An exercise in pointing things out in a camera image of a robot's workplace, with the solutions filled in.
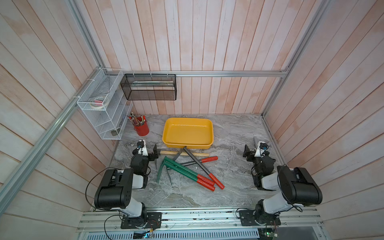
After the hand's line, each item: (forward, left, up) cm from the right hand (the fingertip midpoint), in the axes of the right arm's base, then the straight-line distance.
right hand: (253, 144), depth 91 cm
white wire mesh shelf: (0, +82, +20) cm, 84 cm away
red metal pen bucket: (+15, +74, -5) cm, 76 cm away
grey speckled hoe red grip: (-20, +24, -7) cm, 32 cm away
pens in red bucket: (+15, +76, +4) cm, 77 cm away
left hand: (-2, +65, 0) cm, 65 cm away
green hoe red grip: (-14, +41, -6) cm, 44 cm away
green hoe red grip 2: (-21, +31, -7) cm, 38 cm away
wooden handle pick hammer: (-3, +34, -8) cm, 35 cm away
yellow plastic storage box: (+15, +38, -8) cm, 41 cm away
